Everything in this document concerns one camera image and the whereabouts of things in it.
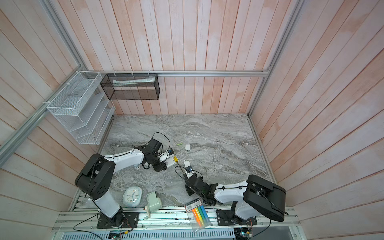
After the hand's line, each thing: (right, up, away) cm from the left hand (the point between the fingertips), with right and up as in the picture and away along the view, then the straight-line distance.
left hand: (162, 166), depth 92 cm
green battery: (+10, +13, +10) cm, 20 cm away
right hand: (+16, -7, -6) cm, 18 cm away
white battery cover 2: (+16, +11, +9) cm, 21 cm away
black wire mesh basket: (-25, +54, +15) cm, 62 cm away
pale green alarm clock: (-14, -12, -14) cm, 23 cm away
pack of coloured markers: (+21, -20, -18) cm, 35 cm away
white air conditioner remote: (+4, +4, -2) cm, 7 cm away
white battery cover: (+16, +2, +1) cm, 16 cm away
